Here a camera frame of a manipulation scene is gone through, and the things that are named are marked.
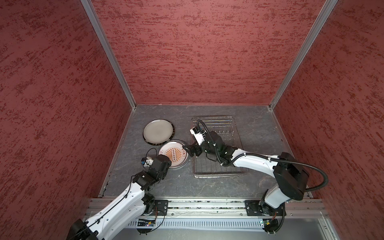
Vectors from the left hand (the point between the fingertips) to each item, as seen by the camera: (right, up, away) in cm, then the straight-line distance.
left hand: (169, 163), depth 84 cm
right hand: (+11, +11, -4) cm, 16 cm away
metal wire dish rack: (+21, -3, +3) cm, 21 cm away
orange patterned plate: (+5, +3, +6) cm, 8 cm away
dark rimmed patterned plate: (-10, +9, +11) cm, 18 cm away
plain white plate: (-12, +17, +19) cm, 28 cm away
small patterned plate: (+4, +4, +6) cm, 8 cm away
